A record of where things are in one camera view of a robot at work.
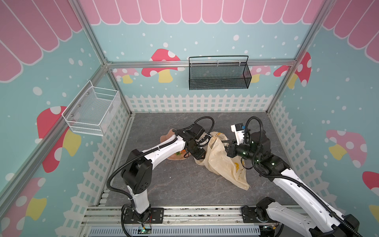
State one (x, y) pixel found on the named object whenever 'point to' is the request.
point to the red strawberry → (178, 153)
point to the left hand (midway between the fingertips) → (200, 156)
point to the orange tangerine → (184, 150)
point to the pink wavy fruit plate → (185, 154)
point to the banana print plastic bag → (216, 159)
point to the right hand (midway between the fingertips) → (218, 142)
